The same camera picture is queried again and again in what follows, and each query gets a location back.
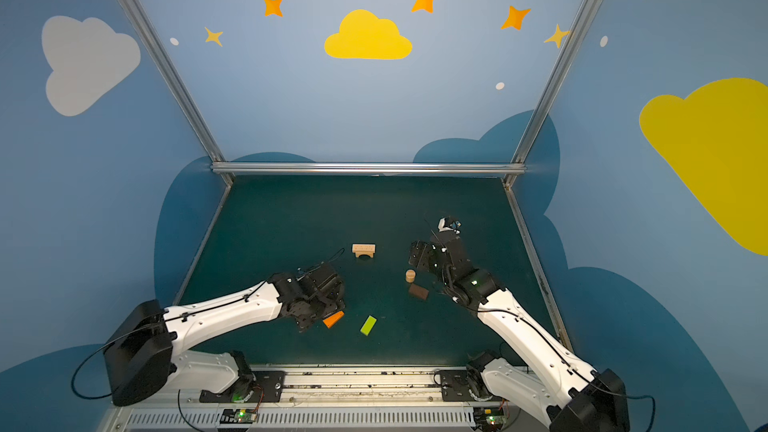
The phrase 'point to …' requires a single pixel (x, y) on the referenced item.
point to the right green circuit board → (492, 418)
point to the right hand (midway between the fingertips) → (426, 245)
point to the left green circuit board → (238, 416)
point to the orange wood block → (329, 322)
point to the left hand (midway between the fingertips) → (339, 314)
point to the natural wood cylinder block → (410, 276)
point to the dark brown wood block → (419, 291)
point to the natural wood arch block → (363, 249)
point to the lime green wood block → (368, 325)
